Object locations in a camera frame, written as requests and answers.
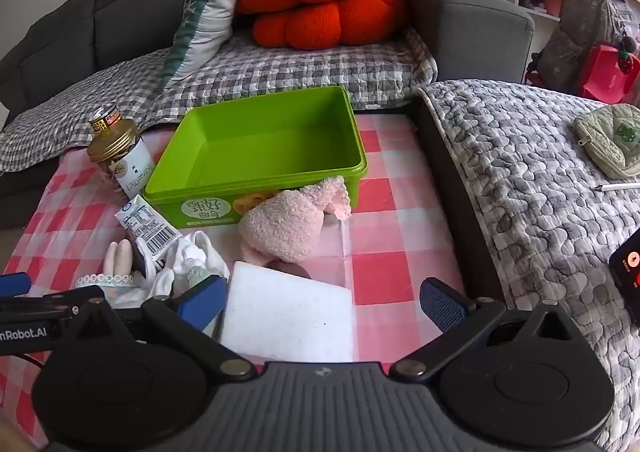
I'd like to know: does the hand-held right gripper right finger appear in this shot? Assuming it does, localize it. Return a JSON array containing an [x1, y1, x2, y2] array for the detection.
[[390, 277, 581, 380]]

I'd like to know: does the pink fuzzy sock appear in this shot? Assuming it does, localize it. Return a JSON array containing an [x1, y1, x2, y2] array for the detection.
[[237, 175, 353, 265]]

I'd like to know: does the green quilted pouch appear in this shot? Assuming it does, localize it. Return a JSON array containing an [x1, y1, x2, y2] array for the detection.
[[572, 103, 640, 179]]

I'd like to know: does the grey sofa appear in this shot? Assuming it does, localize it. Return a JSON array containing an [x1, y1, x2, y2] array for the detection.
[[0, 0, 536, 198]]

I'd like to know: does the black smartphone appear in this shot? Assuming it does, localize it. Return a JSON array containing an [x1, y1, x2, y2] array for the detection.
[[609, 227, 640, 325]]

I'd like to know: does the cream lace-trimmed sock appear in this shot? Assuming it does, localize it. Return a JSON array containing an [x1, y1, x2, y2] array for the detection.
[[75, 239, 136, 290]]

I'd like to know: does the white sponge block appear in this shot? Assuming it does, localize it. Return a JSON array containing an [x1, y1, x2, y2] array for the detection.
[[220, 261, 355, 363]]

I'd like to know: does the glass jar with gold lid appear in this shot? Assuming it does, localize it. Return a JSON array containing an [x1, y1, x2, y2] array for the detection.
[[86, 118, 157, 200]]

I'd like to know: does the green plastic box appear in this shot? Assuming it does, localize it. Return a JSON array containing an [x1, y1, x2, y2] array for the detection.
[[143, 86, 368, 229]]

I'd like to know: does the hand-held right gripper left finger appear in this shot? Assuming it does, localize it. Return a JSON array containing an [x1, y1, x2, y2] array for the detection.
[[75, 276, 258, 379]]

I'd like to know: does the small bottle with dark label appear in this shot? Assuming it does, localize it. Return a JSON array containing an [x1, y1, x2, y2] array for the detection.
[[90, 105, 123, 133]]

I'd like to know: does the grey checked quilted cushion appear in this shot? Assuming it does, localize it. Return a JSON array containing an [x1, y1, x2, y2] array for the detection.
[[0, 25, 438, 175]]

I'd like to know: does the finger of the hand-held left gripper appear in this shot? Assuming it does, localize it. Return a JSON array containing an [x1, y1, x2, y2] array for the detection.
[[0, 272, 108, 320]]

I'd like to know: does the grey backpack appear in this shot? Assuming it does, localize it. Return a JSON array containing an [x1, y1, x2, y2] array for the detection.
[[537, 0, 640, 96]]

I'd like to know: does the pink checked tablecloth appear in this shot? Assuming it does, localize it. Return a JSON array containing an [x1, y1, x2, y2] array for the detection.
[[0, 113, 468, 433]]

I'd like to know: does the grey patterned quilt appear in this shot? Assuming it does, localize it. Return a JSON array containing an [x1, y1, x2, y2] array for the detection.
[[415, 79, 640, 428]]

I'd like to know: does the red bag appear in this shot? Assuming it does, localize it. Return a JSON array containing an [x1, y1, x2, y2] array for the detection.
[[580, 45, 633, 103]]

